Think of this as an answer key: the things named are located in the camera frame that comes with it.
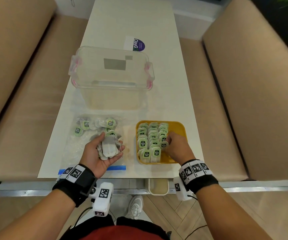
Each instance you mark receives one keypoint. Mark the grey rectangular label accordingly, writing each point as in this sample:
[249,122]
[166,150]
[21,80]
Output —
[114,64]

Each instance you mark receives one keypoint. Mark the person's right white shoe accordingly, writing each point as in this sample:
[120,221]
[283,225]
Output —
[134,206]

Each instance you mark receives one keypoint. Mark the person's left forearm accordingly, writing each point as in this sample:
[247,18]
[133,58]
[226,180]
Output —
[31,219]

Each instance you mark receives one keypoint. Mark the yellow tray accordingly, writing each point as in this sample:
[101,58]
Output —
[177,127]

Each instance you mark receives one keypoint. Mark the black planter box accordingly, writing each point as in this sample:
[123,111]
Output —
[279,27]

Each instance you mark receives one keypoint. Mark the marker cube on right wrist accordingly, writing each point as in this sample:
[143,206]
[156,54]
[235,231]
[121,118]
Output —
[181,192]

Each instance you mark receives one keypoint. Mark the clear storage box pink latches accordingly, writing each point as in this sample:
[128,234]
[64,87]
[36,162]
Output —
[111,97]

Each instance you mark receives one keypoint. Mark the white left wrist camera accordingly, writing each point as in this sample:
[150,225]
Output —
[101,199]

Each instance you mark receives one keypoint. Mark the person's black trousers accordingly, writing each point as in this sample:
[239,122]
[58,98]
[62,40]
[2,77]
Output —
[96,222]

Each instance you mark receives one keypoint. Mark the person's red shirt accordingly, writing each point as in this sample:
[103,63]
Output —
[124,234]

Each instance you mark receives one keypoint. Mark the clear zip bag with tea bags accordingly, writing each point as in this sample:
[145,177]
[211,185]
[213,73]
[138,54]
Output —
[119,157]

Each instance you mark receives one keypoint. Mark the black right wristband with markers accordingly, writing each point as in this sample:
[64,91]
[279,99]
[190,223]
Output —
[204,181]

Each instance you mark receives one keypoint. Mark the person's right hand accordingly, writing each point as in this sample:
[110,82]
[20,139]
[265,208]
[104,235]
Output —
[180,147]

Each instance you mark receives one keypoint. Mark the small white bin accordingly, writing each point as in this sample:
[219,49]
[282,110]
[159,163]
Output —
[158,187]

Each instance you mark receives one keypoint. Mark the white and purple sticker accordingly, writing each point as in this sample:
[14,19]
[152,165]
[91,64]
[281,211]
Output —
[134,44]

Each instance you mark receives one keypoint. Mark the beige bench seat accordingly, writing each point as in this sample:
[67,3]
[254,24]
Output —
[254,97]
[21,84]

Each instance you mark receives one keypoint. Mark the person's left hand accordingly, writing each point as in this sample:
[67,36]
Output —
[90,157]

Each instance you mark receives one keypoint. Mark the tea bags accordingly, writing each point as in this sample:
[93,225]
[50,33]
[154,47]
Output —
[110,122]
[146,144]
[109,148]

